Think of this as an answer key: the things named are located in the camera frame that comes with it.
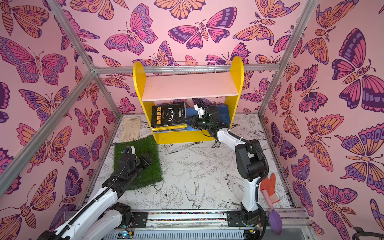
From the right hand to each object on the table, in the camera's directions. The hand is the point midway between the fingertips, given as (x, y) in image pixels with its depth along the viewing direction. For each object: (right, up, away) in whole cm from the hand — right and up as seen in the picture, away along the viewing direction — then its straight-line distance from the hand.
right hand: (183, 119), depth 86 cm
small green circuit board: (-27, -57, -13) cm, 65 cm away
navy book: (+25, +4, +7) cm, 26 cm away
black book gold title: (-9, +3, +4) cm, 10 cm away
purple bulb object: (+45, -50, -15) cm, 69 cm away
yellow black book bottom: (-1, -5, +2) cm, 5 cm away
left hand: (-18, -20, -3) cm, 27 cm away
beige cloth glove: (-42, -5, +27) cm, 50 cm away
